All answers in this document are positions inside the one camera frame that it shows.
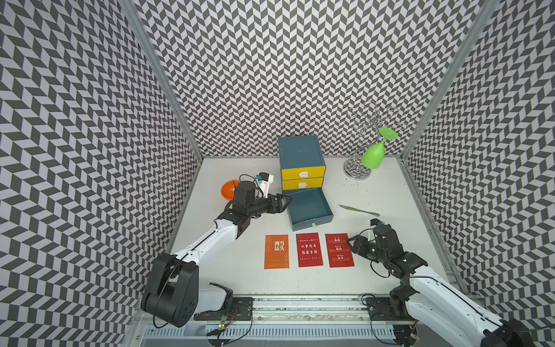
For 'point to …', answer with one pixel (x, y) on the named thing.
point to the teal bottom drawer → (308, 207)
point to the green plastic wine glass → (373, 156)
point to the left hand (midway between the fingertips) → (286, 199)
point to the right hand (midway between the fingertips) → (350, 247)
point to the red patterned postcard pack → (339, 251)
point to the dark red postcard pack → (308, 249)
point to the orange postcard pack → (277, 254)
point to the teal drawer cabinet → (303, 165)
